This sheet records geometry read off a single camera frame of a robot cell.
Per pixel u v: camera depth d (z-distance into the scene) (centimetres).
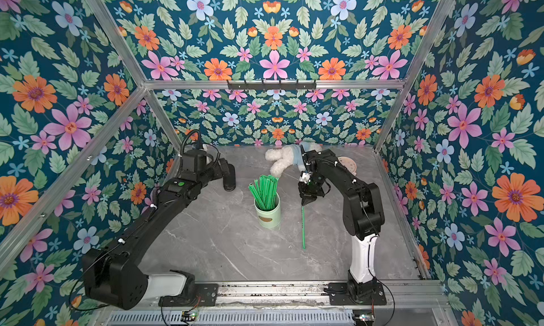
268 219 84
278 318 77
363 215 52
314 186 77
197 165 61
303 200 86
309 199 81
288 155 104
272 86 94
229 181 104
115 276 40
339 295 73
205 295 74
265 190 83
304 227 84
